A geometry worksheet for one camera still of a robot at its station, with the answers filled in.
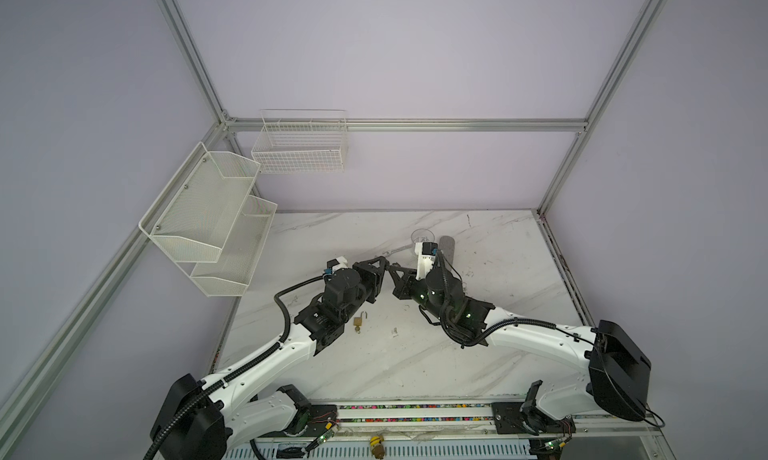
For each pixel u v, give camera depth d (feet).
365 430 2.40
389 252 3.53
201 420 1.27
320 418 2.40
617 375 1.38
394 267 2.40
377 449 2.25
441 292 1.80
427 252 2.20
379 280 2.22
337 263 2.40
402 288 2.17
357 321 2.97
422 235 3.55
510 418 2.40
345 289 1.84
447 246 3.52
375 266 2.36
